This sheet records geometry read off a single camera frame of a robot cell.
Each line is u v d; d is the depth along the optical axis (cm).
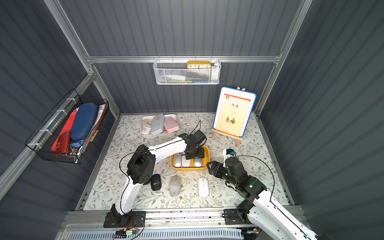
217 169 67
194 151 79
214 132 101
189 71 91
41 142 61
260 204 49
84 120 74
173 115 116
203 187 81
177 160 95
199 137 77
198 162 94
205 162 93
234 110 89
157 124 103
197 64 87
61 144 65
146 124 109
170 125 105
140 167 58
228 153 70
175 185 81
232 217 73
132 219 73
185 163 91
